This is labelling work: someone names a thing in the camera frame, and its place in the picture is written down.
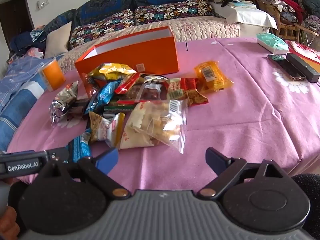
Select dark wooden door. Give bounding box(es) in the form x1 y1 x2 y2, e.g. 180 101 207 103
0 0 34 51

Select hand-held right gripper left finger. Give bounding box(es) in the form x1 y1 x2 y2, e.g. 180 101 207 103
45 147 131 201

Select yellow cream snack packet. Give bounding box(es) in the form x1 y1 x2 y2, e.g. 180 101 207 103
88 111 125 148

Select dark blue clothing pile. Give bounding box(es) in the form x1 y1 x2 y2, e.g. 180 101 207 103
11 27 48 56

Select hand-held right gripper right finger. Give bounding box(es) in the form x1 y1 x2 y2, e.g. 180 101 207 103
199 147 282 198

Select clear zip bag of snacks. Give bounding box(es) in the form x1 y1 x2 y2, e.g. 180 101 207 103
134 99 188 154

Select red cookie snack packet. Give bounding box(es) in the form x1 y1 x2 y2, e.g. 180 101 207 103
166 77 209 107

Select green cookie packet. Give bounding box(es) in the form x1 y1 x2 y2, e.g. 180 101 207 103
103 99 136 112

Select smartphone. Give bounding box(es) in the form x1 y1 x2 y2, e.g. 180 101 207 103
276 58 307 82

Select beige pillow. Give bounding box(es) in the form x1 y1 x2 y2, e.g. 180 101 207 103
44 21 73 59

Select beige quilted bedspread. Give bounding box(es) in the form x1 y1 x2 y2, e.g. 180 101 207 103
59 17 241 73

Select orange cylindrical can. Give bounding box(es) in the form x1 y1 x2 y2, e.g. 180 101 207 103
37 58 66 92

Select orange transparent snack packet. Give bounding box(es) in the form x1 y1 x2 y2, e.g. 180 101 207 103
194 60 234 92

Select orange red snack packet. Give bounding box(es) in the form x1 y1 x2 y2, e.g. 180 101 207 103
82 72 101 98

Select orange cardboard box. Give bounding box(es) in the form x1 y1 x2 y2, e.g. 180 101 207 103
74 26 180 81

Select cream white snack packet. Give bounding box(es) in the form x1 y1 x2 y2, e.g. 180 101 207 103
117 101 163 151

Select person's left hand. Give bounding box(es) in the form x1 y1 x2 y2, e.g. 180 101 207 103
0 205 19 233

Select pink floral tablecloth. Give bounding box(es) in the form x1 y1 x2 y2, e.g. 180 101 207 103
5 36 320 188

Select silver foil snack packet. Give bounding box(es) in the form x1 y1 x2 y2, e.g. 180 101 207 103
49 81 81 124

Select clear packet of dark fruit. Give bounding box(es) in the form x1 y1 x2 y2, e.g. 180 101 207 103
135 75 170 103

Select blue striped blanket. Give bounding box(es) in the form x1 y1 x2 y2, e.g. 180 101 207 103
0 54 58 153

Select teal tissue pack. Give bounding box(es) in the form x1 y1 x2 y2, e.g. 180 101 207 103
256 33 289 55

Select red and white paper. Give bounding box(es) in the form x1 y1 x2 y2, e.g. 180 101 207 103
287 41 320 64

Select wicker chair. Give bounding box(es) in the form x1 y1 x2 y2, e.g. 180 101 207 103
252 0 320 43

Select blue white snack packet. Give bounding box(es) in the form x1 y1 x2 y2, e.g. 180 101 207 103
68 129 92 163

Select floral print cushion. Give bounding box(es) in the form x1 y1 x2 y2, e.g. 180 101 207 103
134 0 216 26
68 9 137 49

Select long black box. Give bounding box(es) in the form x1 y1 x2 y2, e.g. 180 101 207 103
285 52 320 83

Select small red snack packet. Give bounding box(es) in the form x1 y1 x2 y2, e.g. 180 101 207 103
115 72 146 94

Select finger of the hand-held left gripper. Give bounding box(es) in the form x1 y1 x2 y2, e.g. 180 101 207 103
46 147 70 163

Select white cloth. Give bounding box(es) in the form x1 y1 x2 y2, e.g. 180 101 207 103
214 2 278 31

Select black fleece clothing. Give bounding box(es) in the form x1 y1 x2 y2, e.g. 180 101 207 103
292 173 320 238

